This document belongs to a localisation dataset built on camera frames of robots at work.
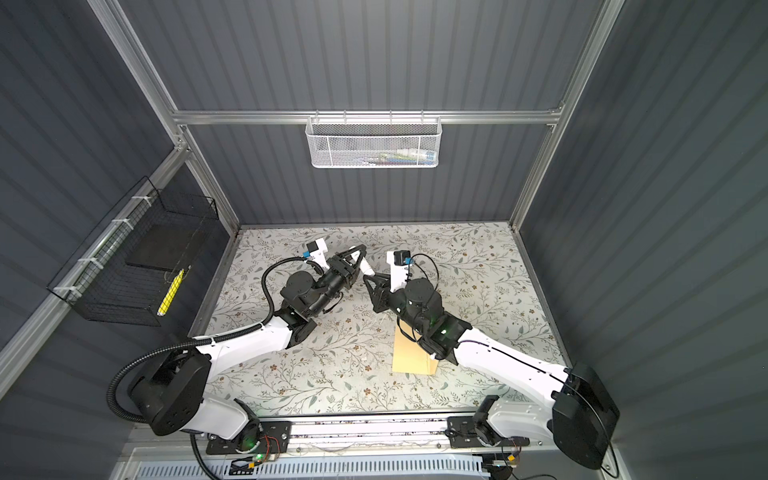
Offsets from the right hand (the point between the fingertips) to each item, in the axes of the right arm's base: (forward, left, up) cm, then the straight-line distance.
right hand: (370, 278), depth 72 cm
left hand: (+6, 0, +4) cm, 7 cm away
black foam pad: (+8, +53, +4) cm, 54 cm away
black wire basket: (-5, +59, +8) cm, 59 cm away
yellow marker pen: (-9, +46, +2) cm, 47 cm away
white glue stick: (+2, +1, +1) cm, 3 cm away
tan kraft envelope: (-8, -9, -28) cm, 31 cm away
